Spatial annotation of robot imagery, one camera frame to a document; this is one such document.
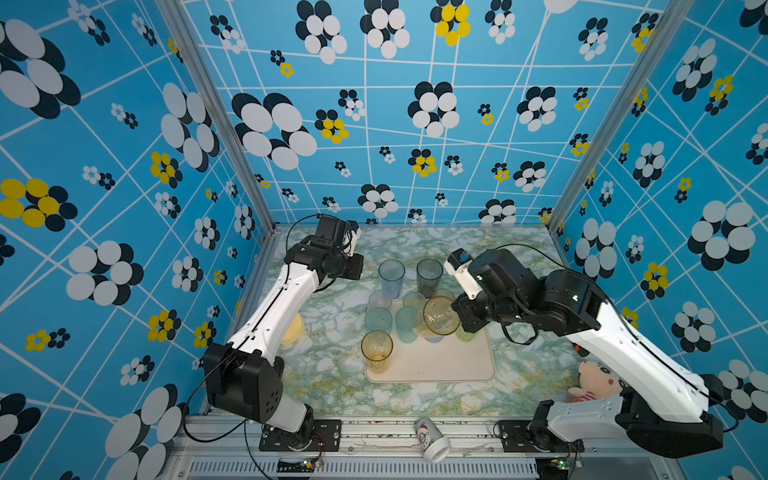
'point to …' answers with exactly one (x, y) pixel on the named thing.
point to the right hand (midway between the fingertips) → (454, 305)
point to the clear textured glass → (380, 299)
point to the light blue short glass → (435, 339)
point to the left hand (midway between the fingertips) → (359, 264)
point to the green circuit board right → (553, 465)
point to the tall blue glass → (391, 273)
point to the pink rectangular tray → (448, 360)
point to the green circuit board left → (304, 466)
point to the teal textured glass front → (379, 318)
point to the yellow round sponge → (294, 332)
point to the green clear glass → (466, 336)
